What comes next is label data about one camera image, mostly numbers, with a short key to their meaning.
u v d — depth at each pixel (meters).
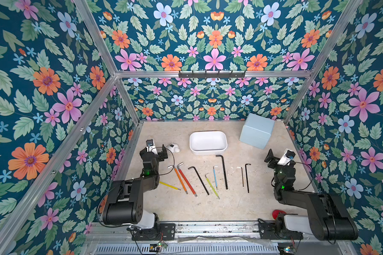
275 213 0.79
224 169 0.95
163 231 0.73
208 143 1.07
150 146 0.77
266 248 0.70
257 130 0.93
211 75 0.93
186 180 0.91
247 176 0.91
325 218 0.43
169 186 0.88
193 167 0.96
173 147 1.01
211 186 0.88
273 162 0.78
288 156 0.72
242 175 0.93
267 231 0.74
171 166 0.96
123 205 0.45
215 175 0.93
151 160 0.70
